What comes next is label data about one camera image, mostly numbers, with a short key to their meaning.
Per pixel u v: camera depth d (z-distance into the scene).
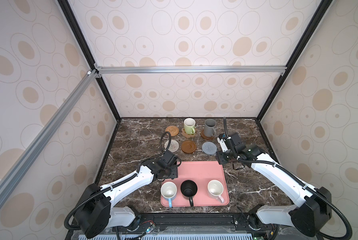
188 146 1.03
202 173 0.93
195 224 0.74
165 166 0.62
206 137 1.09
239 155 0.55
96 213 0.40
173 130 1.13
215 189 0.83
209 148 1.03
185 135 1.09
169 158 0.64
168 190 0.82
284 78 0.95
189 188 0.83
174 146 1.03
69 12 0.69
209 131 1.03
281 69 0.92
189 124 1.05
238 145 0.60
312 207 0.39
